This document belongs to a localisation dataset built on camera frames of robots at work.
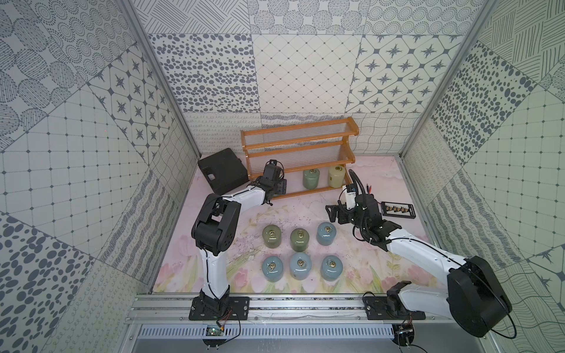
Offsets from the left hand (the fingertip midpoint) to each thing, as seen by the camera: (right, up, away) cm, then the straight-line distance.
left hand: (284, 182), depth 99 cm
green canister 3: (+13, +2, +2) cm, 13 cm away
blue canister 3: (+18, -29, -23) cm, 41 cm away
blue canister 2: (+7, -28, -25) cm, 38 cm away
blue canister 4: (+17, -19, -15) cm, 30 cm away
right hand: (+22, -10, -12) cm, 27 cm away
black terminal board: (+52, -12, -1) cm, 54 cm away
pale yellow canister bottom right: (+24, +3, +1) cm, 25 cm away
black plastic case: (-31, +6, +9) cm, 32 cm away
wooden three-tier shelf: (+15, +13, +8) cm, 22 cm away
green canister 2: (-4, -20, -16) cm, 26 cm away
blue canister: (-3, -29, -25) cm, 38 cm away
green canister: (+7, -21, -17) cm, 28 cm away
